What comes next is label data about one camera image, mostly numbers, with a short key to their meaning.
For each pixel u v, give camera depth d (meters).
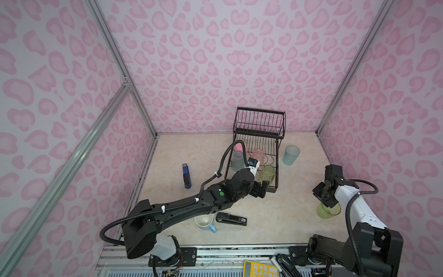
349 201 0.49
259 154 1.00
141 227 0.40
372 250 0.40
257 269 0.69
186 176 0.96
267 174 0.90
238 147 0.96
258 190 0.64
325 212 0.77
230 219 0.80
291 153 1.00
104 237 0.41
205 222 0.83
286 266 0.67
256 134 0.89
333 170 0.68
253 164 0.64
